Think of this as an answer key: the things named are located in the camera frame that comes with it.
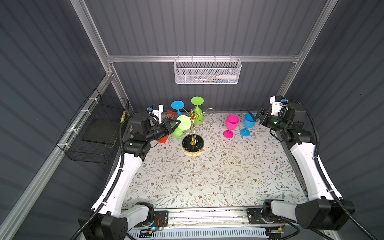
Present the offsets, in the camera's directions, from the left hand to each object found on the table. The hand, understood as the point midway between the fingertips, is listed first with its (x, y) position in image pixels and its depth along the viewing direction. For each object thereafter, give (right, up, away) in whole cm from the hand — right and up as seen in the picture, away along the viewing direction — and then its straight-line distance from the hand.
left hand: (180, 121), depth 68 cm
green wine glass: (+2, -1, +2) cm, 3 cm away
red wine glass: (-11, -9, +13) cm, 19 cm away
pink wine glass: (+31, 0, +28) cm, 41 cm away
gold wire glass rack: (+5, -15, +31) cm, 35 cm away
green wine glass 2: (+8, +12, +18) cm, 23 cm away
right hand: (+36, +4, +4) cm, 37 cm away
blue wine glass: (-3, +10, +16) cm, 19 cm away
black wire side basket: (-44, -6, +6) cm, 45 cm away
